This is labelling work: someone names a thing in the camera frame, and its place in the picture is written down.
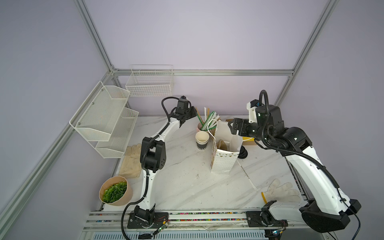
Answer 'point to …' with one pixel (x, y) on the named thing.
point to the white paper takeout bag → (223, 161)
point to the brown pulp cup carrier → (221, 145)
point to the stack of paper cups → (202, 138)
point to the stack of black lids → (243, 153)
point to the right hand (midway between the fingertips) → (234, 123)
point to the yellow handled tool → (264, 198)
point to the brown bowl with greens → (115, 191)
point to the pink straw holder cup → (198, 129)
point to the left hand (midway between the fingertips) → (196, 110)
